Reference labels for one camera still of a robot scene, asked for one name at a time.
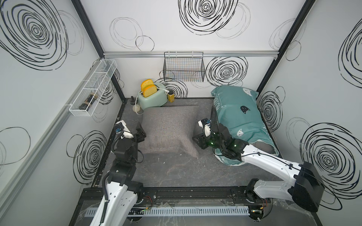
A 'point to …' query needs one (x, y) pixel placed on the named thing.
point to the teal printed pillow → (238, 107)
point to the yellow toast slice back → (146, 84)
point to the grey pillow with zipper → (169, 129)
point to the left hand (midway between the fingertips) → (133, 124)
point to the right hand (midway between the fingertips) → (194, 138)
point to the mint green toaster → (158, 100)
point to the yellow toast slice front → (149, 90)
